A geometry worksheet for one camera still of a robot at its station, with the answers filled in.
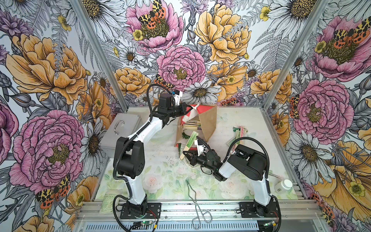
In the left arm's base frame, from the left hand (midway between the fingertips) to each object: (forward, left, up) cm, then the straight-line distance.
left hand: (192, 110), depth 87 cm
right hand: (-19, +5, -18) cm, 27 cm away
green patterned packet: (-45, +43, -22) cm, 66 cm away
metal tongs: (-49, -6, -25) cm, 56 cm away
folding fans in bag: (+4, -1, -18) cm, 18 cm away
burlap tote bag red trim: (+1, -10, -5) cm, 11 cm away
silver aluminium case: (-5, +42, -9) cm, 43 cm away
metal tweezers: (-31, -50, -24) cm, 63 cm away
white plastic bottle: (-39, -45, -16) cm, 62 cm away
